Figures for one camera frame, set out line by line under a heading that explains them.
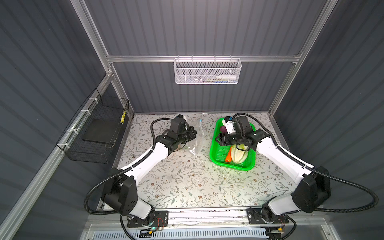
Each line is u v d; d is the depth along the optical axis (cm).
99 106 81
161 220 72
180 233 77
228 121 73
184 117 77
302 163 45
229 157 91
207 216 76
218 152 97
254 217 73
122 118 83
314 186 41
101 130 73
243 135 62
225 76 91
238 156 88
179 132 64
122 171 44
